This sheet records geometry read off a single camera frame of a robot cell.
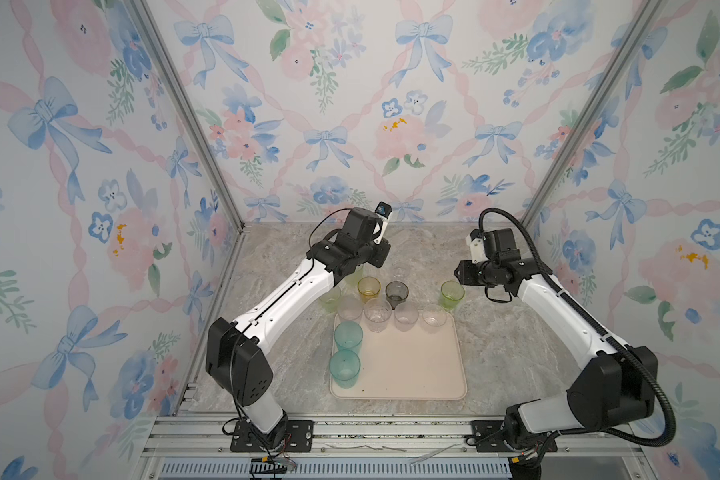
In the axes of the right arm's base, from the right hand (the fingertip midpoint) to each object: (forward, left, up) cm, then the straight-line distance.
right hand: (461, 270), depth 86 cm
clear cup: (-8, +32, -9) cm, 34 cm away
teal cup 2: (-23, +33, -15) cm, 43 cm away
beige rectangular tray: (-21, +11, -15) cm, 28 cm away
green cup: (+3, -1, -17) cm, 18 cm away
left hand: (+2, +22, +11) cm, 25 cm away
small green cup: (-1, +39, -15) cm, 42 cm away
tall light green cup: (+3, +31, -9) cm, 33 cm away
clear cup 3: (-5, +24, -15) cm, 29 cm away
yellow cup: (+4, +27, -16) cm, 31 cm away
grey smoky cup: (+1, +17, -15) cm, 23 cm away
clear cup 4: (-7, +6, -15) cm, 18 cm away
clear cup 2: (-7, +15, -15) cm, 22 cm away
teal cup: (-16, +32, -9) cm, 37 cm away
